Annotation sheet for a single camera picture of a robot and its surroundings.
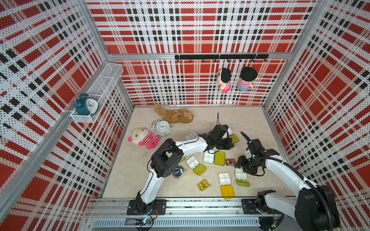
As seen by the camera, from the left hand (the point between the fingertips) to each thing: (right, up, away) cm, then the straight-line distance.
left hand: (236, 145), depth 86 cm
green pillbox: (+3, +3, +15) cm, 16 cm away
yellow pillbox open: (-8, -20, -4) cm, 22 cm away
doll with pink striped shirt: (-5, +44, +10) cm, 46 cm away
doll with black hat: (+10, +46, +7) cm, 47 cm away
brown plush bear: (-35, +19, +17) cm, 43 cm away
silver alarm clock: (-49, +11, +15) cm, 52 cm away
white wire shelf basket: (-79, +33, -6) cm, 86 cm away
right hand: (+2, -12, -3) cm, 13 cm away
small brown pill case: (-3, -11, +2) cm, 11 cm away
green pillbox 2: (-10, -9, +5) cm, 14 cm away
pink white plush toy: (-60, +5, +9) cm, 61 cm away
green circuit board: (-51, -34, -17) cm, 63 cm away
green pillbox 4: (+2, -18, -3) cm, 19 cm away
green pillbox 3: (-27, -11, +2) cm, 29 cm away
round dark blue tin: (-35, -16, -1) cm, 39 cm away
